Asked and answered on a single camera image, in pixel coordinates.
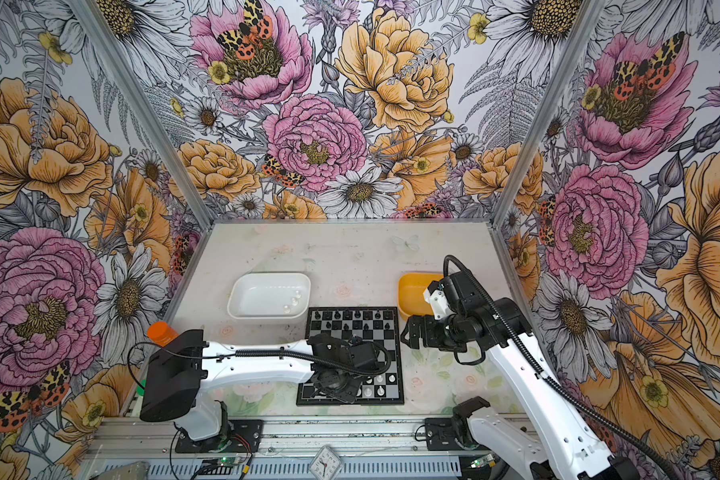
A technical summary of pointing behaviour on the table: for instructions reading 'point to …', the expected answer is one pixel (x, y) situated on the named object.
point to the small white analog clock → (326, 464)
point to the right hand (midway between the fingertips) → (421, 350)
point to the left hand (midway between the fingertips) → (339, 396)
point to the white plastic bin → (270, 296)
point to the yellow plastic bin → (411, 300)
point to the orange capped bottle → (161, 333)
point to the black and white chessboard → (372, 323)
